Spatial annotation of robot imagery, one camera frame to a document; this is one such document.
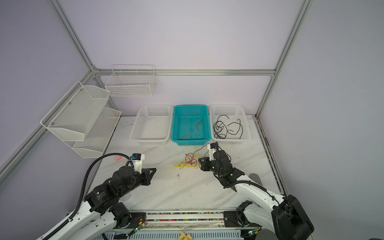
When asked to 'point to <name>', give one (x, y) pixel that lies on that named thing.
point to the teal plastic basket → (190, 125)
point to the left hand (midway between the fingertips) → (154, 171)
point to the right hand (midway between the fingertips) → (199, 159)
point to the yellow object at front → (185, 237)
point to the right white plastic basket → (233, 111)
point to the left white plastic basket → (152, 124)
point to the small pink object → (118, 157)
